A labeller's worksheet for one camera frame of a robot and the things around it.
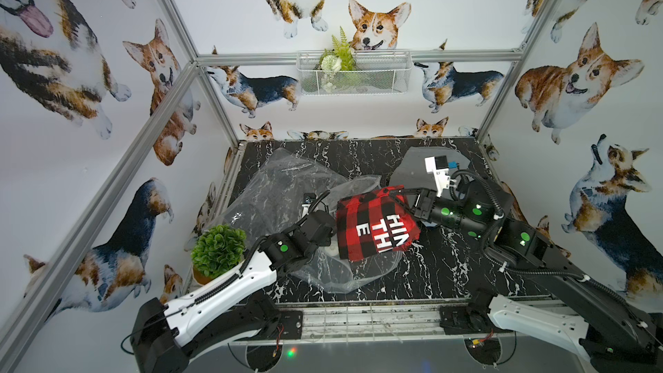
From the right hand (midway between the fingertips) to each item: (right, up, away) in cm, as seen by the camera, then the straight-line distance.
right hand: (391, 192), depth 56 cm
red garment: (-3, -7, +3) cm, 8 cm away
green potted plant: (-46, -18, +16) cm, 52 cm away
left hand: (-16, -11, +22) cm, 30 cm away
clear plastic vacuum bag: (-39, -7, +44) cm, 59 cm away
